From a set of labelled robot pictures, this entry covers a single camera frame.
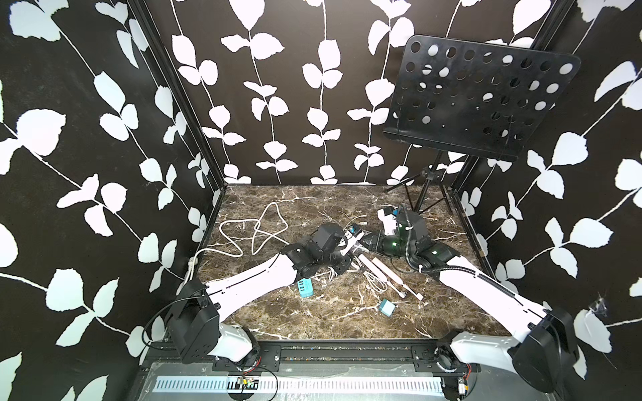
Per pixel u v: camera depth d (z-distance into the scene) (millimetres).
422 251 590
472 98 646
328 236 582
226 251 976
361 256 954
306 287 858
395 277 903
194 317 406
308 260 563
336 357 750
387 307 834
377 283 901
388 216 711
